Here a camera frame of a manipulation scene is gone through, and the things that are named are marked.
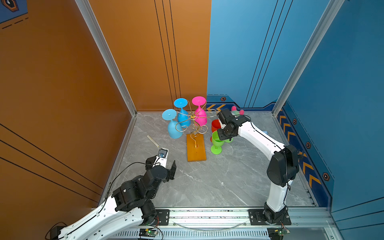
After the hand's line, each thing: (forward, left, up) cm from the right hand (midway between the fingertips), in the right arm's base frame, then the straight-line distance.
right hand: (221, 135), depth 90 cm
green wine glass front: (-2, +2, -11) cm, 12 cm away
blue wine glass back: (+5, +23, +12) cm, 26 cm away
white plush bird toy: (+28, -14, -8) cm, 32 cm away
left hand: (-20, +29, +9) cm, 36 cm away
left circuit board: (-47, +39, -14) cm, 62 cm away
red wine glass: (+5, +3, +3) cm, 7 cm away
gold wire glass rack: (+1, +17, +12) cm, 21 cm away
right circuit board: (-47, -23, -15) cm, 54 cm away
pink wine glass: (+4, +13, +12) cm, 18 cm away
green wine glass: (+5, -6, -13) cm, 15 cm away
